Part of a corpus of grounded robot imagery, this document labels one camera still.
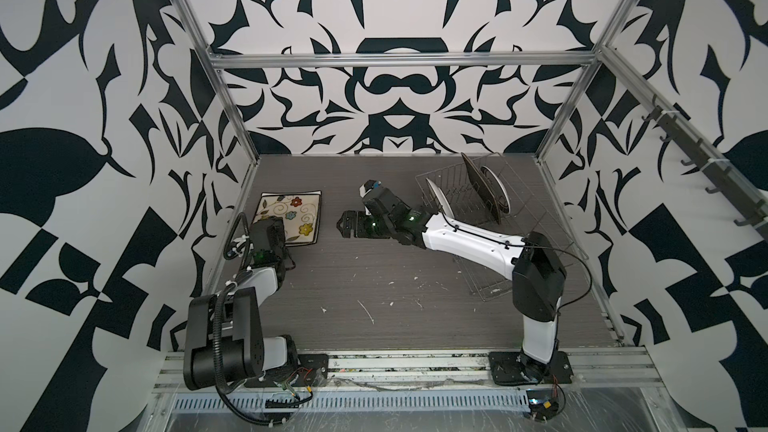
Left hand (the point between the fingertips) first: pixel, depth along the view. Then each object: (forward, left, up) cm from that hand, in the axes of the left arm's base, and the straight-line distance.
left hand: (277, 217), depth 90 cm
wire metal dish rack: (+2, -78, -5) cm, 78 cm away
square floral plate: (+7, -4, -8) cm, 11 cm away
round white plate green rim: (+5, -66, +5) cm, 66 cm away
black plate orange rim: (+2, -60, +10) cm, 60 cm away
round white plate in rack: (+2, -49, +4) cm, 49 cm away
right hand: (-7, -22, +7) cm, 24 cm away
